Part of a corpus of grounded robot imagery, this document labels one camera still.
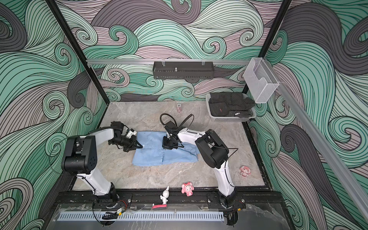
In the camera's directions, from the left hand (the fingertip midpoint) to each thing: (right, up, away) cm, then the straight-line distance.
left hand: (141, 146), depth 90 cm
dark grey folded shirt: (+65, +28, +22) cm, 74 cm away
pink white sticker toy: (+63, -13, -8) cm, 65 cm away
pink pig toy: (+29, -19, -15) cm, 38 cm away
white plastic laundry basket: (+60, +17, +11) cm, 63 cm away
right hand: (+13, -2, +4) cm, 14 cm away
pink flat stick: (+15, -24, -22) cm, 36 cm away
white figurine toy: (+17, -22, -17) cm, 32 cm away
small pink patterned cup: (+24, +25, +20) cm, 40 cm away
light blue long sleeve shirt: (+8, -4, -3) cm, 9 cm away
